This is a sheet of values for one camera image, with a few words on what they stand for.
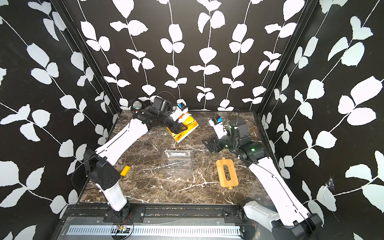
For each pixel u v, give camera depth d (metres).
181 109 0.70
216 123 0.59
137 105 0.90
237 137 0.51
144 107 0.95
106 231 0.70
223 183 0.84
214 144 0.60
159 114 0.61
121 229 0.70
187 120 0.74
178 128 0.71
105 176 0.46
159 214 0.75
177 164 0.92
